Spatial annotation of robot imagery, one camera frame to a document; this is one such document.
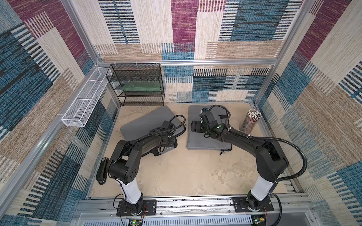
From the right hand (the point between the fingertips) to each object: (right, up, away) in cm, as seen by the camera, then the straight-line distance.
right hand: (199, 126), depth 92 cm
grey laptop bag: (-27, +4, +19) cm, 33 cm away
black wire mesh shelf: (-56, +37, +9) cm, 67 cm away
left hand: (-18, -11, +4) cm, 22 cm away
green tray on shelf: (-38, +26, +2) cm, 46 cm away
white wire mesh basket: (-77, +9, 0) cm, 78 cm away
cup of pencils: (+33, +5, -3) cm, 33 cm away
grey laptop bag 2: (-1, -10, +6) cm, 12 cm away
